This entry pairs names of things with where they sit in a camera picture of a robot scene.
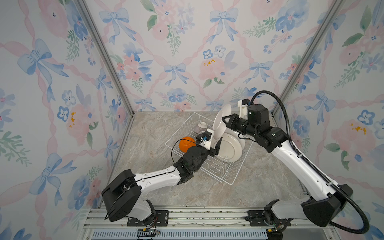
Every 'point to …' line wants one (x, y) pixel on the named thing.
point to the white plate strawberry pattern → (231, 150)
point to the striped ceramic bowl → (200, 127)
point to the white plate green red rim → (219, 126)
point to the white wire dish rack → (226, 171)
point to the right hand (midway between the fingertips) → (221, 117)
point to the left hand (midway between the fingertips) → (215, 133)
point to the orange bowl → (184, 145)
